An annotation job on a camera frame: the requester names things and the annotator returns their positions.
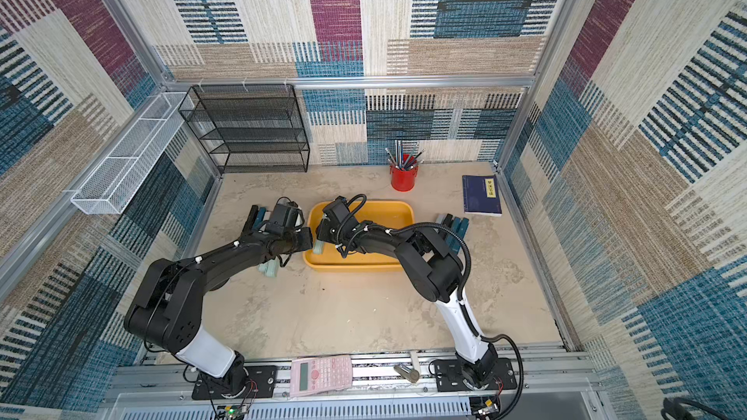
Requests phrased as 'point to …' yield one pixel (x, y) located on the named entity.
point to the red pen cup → (403, 180)
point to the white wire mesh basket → (118, 180)
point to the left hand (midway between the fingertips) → (313, 238)
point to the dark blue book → (480, 195)
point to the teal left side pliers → (259, 222)
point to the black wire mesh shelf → (249, 128)
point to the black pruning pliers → (447, 221)
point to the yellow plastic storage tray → (332, 259)
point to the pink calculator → (322, 373)
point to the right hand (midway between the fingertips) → (324, 232)
